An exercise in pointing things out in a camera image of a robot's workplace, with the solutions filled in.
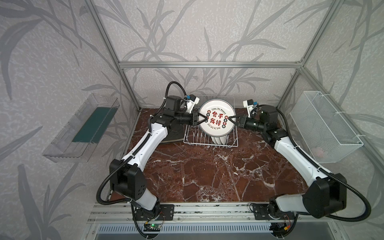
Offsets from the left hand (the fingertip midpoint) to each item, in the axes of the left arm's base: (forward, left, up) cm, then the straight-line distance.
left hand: (207, 115), depth 73 cm
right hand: (+1, -11, -1) cm, 11 cm away
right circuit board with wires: (-44, -35, -32) cm, 65 cm away
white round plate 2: (-2, -4, -21) cm, 22 cm away
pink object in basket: (-14, -54, -10) cm, 57 cm away
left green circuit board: (-44, +26, -33) cm, 61 cm away
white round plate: (+2, -6, -1) cm, 6 cm away
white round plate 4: (0, -11, -24) cm, 27 cm away
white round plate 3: (-2, -7, -21) cm, 23 cm away
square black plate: (-10, +15, +1) cm, 18 cm away
